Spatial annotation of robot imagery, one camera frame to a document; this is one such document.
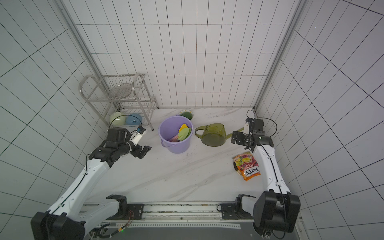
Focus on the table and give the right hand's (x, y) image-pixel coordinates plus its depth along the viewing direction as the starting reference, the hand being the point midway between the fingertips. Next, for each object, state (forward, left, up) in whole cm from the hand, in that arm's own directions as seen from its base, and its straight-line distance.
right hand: (235, 135), depth 83 cm
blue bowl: (+15, +67, -7) cm, 69 cm away
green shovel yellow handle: (+3, +27, -2) cm, 27 cm away
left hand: (-9, +52, 0) cm, 53 cm away
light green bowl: (+13, +78, -6) cm, 79 cm away
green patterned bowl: (+26, +31, -11) cm, 42 cm away
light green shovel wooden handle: (+4, +31, -6) cm, 32 cm away
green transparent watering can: (+5, +12, -7) cm, 15 cm away
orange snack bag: (-11, -8, -13) cm, 19 cm away
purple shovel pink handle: (+2, +36, -10) cm, 38 cm away
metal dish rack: (+30, +79, -4) cm, 85 cm away
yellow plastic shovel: (+8, +31, -3) cm, 32 cm away
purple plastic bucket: (+8, +41, -7) cm, 42 cm away
